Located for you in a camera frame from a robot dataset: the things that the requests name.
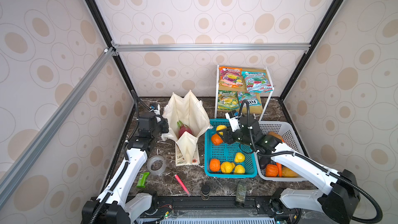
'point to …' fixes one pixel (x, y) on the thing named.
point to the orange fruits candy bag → (230, 76)
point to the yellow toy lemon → (221, 127)
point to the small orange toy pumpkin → (271, 170)
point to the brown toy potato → (275, 135)
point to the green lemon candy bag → (228, 100)
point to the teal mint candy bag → (257, 82)
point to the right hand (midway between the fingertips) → (221, 131)
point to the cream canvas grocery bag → (192, 113)
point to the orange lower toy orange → (214, 165)
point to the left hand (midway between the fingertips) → (167, 116)
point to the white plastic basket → (289, 139)
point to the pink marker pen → (182, 184)
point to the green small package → (141, 181)
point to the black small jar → (205, 190)
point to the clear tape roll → (156, 172)
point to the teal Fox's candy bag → (251, 97)
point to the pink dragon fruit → (183, 128)
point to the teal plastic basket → (227, 160)
